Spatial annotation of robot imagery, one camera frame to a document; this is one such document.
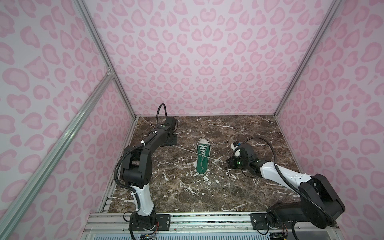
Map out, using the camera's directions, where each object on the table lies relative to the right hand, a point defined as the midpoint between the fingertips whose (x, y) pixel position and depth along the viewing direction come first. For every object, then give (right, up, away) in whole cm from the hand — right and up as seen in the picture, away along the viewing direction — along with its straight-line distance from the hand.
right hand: (227, 160), depth 87 cm
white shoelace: (-15, +4, +8) cm, 17 cm away
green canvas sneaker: (-14, -3, +3) cm, 15 cm away
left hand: (-35, +12, +8) cm, 37 cm away
